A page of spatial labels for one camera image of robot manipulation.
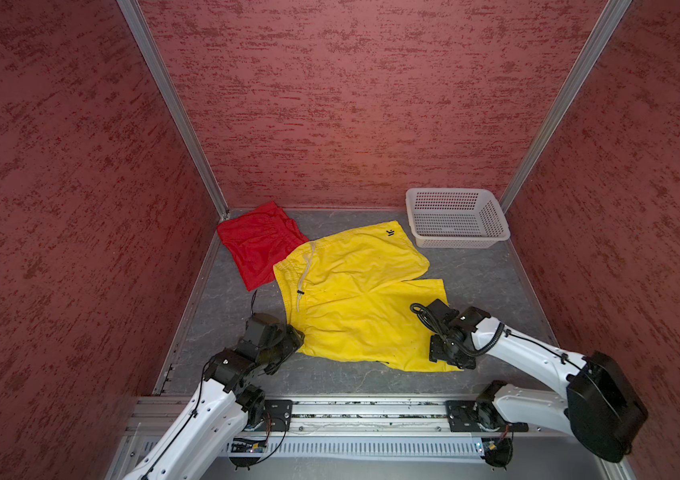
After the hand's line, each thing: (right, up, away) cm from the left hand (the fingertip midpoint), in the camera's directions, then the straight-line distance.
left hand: (297, 350), depth 80 cm
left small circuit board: (-11, -21, -8) cm, 25 cm away
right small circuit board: (+49, -20, -9) cm, 54 cm away
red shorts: (-19, +31, +26) cm, 45 cm away
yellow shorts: (+17, +12, +16) cm, 26 cm away
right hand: (+41, -5, +1) cm, 42 cm away
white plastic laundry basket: (+55, +39, +30) cm, 73 cm away
